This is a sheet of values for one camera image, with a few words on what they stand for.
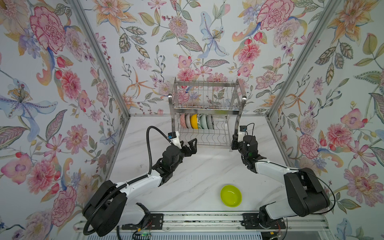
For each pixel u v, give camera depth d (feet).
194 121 3.39
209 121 3.31
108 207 1.37
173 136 2.31
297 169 1.61
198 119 3.29
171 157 2.00
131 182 1.61
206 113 4.07
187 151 2.39
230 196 2.65
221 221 2.48
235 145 2.68
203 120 3.38
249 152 2.31
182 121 3.40
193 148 2.41
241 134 2.60
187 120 3.37
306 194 1.45
